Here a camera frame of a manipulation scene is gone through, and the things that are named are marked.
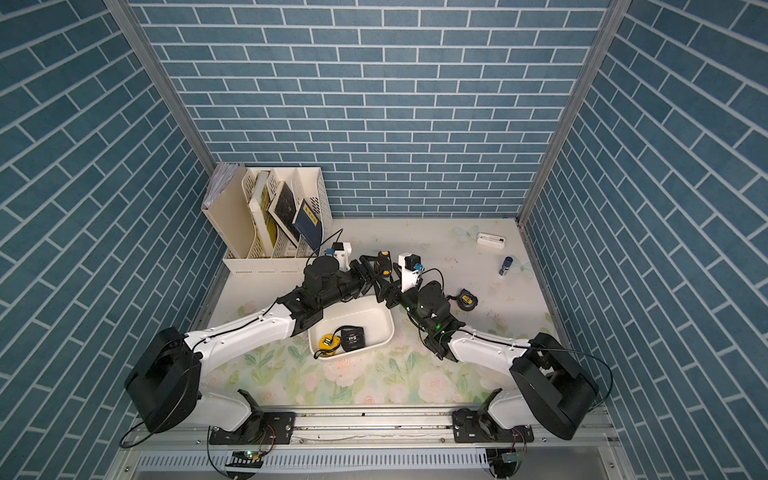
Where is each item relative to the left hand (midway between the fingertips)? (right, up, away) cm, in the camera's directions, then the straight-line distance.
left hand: (394, 269), depth 76 cm
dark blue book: (-31, +13, +29) cm, 45 cm away
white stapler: (+36, +8, +36) cm, 52 cm away
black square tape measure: (-12, -20, +9) cm, 26 cm away
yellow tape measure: (-20, -23, +10) cm, 32 cm away
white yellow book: (-41, +16, +14) cm, 46 cm away
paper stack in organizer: (-54, +28, +16) cm, 63 cm away
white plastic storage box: (-8, -15, +17) cm, 24 cm away
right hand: (-2, -1, +2) cm, 3 cm away
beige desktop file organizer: (-51, +11, +17) cm, 55 cm away
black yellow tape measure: (-2, +2, 0) cm, 3 cm away
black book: (-38, +18, +23) cm, 48 cm away
